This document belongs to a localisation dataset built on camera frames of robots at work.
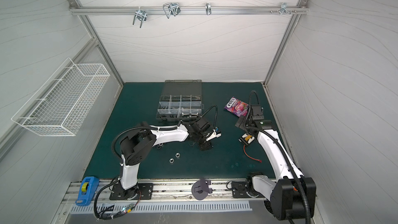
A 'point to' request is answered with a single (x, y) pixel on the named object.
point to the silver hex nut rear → (178, 155)
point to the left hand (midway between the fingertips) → (212, 143)
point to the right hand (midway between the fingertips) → (250, 122)
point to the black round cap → (200, 189)
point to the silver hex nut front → (171, 160)
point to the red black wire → (260, 160)
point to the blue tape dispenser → (89, 186)
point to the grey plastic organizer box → (180, 99)
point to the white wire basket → (60, 106)
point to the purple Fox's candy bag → (237, 107)
